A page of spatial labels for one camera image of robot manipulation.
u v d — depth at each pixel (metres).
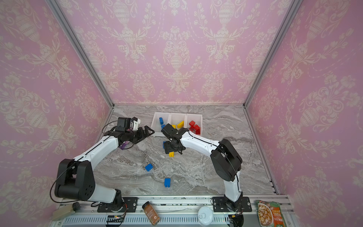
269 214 0.71
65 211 0.70
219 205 0.73
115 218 0.73
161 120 1.10
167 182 0.81
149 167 0.88
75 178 0.43
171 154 0.90
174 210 0.73
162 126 1.06
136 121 0.83
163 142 0.99
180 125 1.05
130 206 0.74
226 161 0.48
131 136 0.75
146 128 0.81
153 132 0.85
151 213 0.68
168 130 0.70
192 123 1.06
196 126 1.03
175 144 0.63
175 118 1.11
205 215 0.67
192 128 1.04
